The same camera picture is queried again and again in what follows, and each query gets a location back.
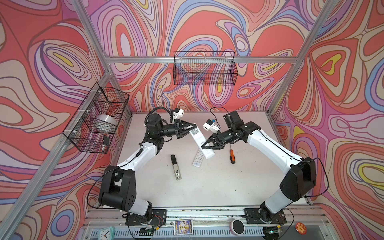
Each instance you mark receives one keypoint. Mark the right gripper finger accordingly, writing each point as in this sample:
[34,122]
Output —
[213,147]
[212,141]

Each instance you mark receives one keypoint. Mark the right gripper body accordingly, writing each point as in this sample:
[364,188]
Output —
[226,137]

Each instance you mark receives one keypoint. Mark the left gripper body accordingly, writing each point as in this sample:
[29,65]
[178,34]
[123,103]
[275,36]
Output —
[173,130]

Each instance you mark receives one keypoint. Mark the white remote control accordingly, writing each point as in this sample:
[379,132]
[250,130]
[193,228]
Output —
[200,139]
[198,159]

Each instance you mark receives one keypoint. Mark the orange handled screwdriver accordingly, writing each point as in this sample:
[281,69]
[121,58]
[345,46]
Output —
[232,156]

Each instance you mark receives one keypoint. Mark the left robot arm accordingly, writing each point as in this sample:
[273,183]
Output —
[118,188]

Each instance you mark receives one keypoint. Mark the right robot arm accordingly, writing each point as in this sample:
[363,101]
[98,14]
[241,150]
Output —
[300,173]

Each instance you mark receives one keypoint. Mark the beige black stapler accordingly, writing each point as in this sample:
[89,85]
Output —
[176,168]

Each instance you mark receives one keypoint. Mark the white tape roll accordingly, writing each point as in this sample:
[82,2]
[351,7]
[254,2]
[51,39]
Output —
[105,122]

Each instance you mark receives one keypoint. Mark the small black item in basket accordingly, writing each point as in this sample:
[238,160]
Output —
[106,141]

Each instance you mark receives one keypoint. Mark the round black white speaker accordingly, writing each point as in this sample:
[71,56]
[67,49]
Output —
[237,227]

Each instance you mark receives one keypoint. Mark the colourful card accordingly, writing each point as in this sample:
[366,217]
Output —
[183,227]

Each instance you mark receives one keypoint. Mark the red round badge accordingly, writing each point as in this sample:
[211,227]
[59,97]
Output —
[301,228]

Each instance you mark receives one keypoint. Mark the small green clock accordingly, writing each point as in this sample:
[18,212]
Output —
[106,233]

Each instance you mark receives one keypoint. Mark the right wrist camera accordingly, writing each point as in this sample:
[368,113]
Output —
[211,125]

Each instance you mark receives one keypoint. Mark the black wire basket back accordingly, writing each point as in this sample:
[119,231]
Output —
[207,68]

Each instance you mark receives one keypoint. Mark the black wire basket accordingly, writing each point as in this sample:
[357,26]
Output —
[93,127]
[207,68]

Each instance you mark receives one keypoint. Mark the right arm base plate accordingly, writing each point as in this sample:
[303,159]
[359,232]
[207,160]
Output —
[263,216]

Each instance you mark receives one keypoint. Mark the black wire basket left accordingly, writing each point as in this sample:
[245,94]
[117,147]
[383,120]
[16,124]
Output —
[93,127]

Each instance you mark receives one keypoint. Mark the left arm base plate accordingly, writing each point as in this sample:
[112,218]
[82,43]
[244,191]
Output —
[156,217]

